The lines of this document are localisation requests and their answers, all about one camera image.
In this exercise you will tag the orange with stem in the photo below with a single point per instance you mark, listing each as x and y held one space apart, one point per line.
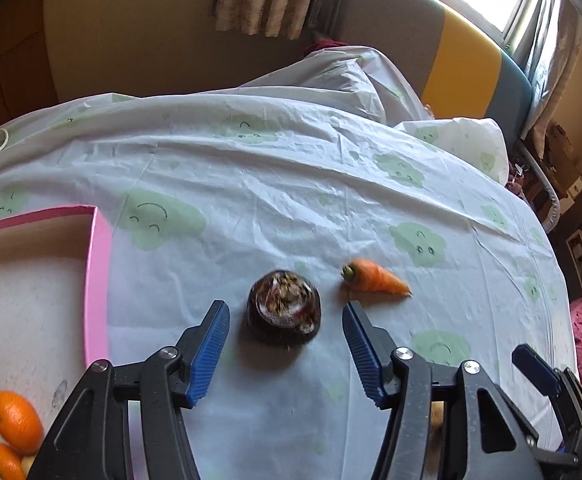
7 461

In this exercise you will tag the grey yellow blue headboard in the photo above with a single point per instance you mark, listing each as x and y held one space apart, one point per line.
386 20

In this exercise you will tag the white cloud print tablecloth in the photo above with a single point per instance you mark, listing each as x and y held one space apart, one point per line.
271 185

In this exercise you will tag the cardboard box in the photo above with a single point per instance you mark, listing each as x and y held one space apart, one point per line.
563 146

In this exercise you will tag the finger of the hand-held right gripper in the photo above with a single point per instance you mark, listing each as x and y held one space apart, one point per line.
536 367

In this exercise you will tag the white duvet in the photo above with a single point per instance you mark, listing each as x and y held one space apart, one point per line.
331 75

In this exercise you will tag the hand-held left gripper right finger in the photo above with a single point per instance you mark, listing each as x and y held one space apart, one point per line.
363 355

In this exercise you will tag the dark red cloth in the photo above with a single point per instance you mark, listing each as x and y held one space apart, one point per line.
516 185

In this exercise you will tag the small yellow fruit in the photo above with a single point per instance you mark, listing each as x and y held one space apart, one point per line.
27 465

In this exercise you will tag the small dark passion fruit half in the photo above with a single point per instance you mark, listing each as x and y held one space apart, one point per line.
285 307

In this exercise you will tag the grey metal bed rail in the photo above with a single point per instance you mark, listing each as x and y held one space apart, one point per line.
541 180

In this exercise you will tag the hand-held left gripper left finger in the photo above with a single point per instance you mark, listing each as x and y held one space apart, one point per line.
211 355

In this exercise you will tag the small carrot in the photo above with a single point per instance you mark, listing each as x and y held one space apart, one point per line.
376 280

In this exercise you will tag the wooden wardrobe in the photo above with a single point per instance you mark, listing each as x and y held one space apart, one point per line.
11 35

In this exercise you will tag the pink shallow tray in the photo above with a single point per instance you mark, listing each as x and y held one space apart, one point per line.
21 310

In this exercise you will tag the white printed pillow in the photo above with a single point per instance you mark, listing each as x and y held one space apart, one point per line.
466 142

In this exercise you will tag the large orange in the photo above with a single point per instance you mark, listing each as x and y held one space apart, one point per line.
16 422

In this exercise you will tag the sheer patterned curtain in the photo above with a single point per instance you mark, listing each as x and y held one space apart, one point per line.
551 60

